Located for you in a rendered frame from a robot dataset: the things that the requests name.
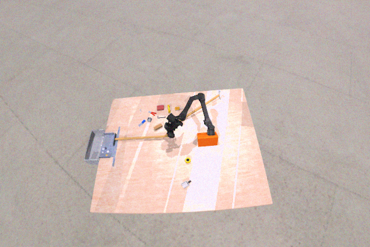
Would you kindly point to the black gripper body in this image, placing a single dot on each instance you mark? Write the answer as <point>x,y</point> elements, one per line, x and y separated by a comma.
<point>171,132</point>

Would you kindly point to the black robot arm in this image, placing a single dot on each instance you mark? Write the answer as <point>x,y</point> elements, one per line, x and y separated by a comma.
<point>176,119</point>

